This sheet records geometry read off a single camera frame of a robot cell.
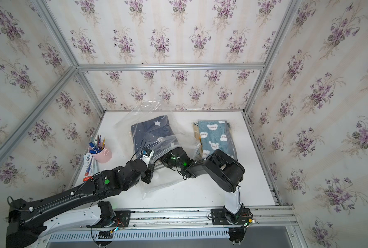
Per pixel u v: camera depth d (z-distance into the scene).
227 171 0.50
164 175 0.84
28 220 0.39
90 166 0.86
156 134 0.97
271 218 0.75
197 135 1.03
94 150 0.86
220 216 0.73
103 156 0.88
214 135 0.99
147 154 0.63
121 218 0.73
